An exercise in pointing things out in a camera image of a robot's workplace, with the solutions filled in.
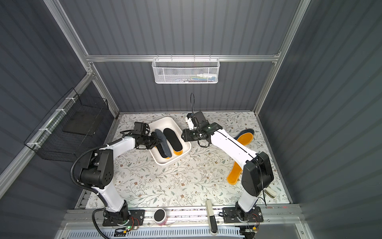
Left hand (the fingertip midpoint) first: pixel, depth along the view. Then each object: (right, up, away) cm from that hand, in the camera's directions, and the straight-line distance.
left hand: (164, 140), depth 95 cm
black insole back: (+6, -2, +5) cm, 8 cm away
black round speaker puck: (+3, -34, -25) cm, 42 cm away
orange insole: (+44, -19, -6) cm, 48 cm away
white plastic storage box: (-1, +12, +15) cm, 19 cm away
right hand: (+15, +4, -12) cm, 20 cm away
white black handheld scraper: (+28, -36, -28) cm, 54 cm away
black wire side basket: (-41, +10, -17) cm, 46 cm away
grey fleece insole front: (0, -2, +2) cm, 3 cm away
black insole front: (-2, -6, -1) cm, 6 cm away
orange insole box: (+9, -8, +1) cm, 12 cm away
